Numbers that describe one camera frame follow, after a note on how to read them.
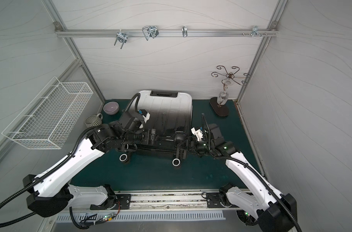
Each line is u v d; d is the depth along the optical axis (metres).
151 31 0.77
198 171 0.83
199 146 0.65
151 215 0.70
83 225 0.68
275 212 0.37
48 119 0.69
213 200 0.73
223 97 0.96
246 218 0.72
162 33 0.79
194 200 0.75
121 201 0.73
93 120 1.04
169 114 0.84
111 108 1.12
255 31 0.76
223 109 1.16
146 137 0.57
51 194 0.39
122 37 0.78
